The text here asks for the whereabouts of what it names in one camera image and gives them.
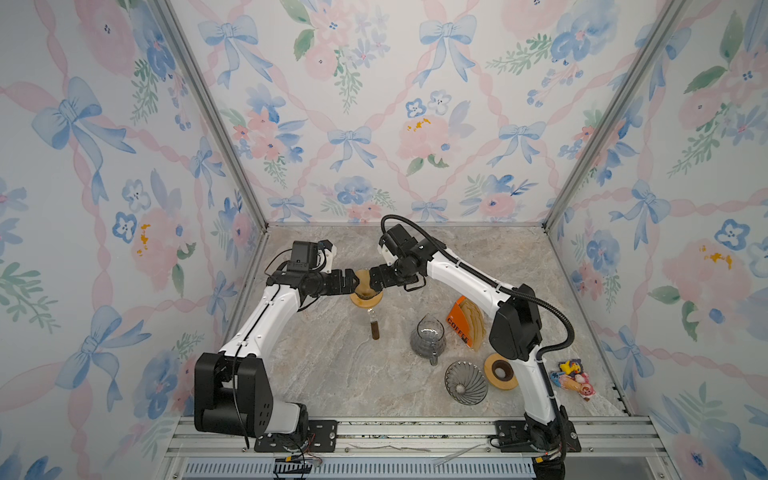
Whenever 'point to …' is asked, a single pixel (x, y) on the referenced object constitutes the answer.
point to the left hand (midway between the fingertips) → (345, 279)
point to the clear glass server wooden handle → (374, 324)
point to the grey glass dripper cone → (466, 383)
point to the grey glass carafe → (429, 339)
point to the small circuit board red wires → (291, 465)
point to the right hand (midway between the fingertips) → (383, 279)
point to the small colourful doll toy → (572, 377)
